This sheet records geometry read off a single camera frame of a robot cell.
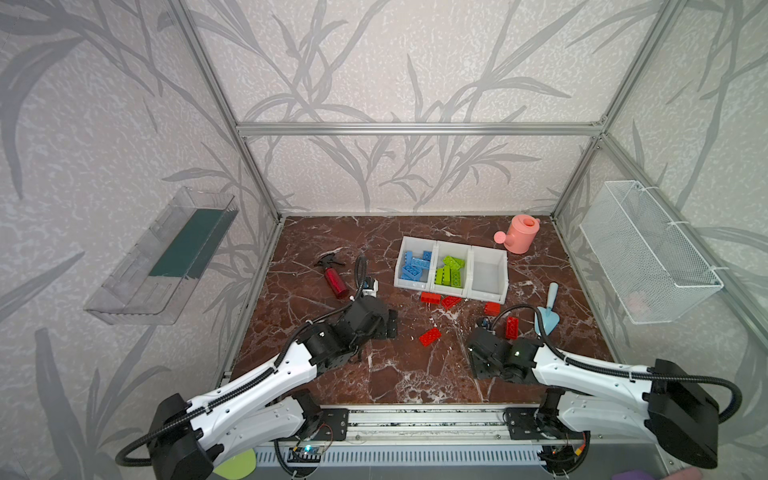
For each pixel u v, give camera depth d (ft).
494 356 2.07
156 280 2.15
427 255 3.42
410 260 3.36
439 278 3.23
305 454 2.36
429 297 3.11
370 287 2.22
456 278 3.24
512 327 2.93
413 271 3.25
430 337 2.87
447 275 3.25
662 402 1.34
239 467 2.24
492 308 3.05
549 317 2.97
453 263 3.39
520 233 3.34
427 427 2.47
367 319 1.82
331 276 3.25
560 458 2.38
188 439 1.27
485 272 3.36
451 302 3.13
